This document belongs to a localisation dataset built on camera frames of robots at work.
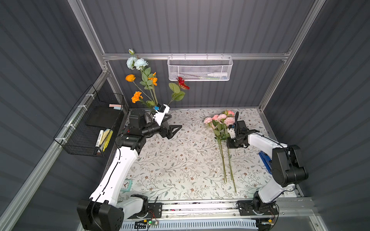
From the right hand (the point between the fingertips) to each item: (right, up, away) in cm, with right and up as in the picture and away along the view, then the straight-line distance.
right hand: (230, 144), depth 94 cm
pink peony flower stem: (-4, +15, +2) cm, 15 cm away
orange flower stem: (-57, +30, -12) cm, 65 cm away
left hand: (-35, +15, -25) cm, 46 cm away
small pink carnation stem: (-6, +5, +7) cm, 10 cm away
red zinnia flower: (-35, +31, -7) cm, 47 cm away
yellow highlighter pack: (-64, +9, -31) cm, 72 cm away
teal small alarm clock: (-63, -21, -14) cm, 68 cm away
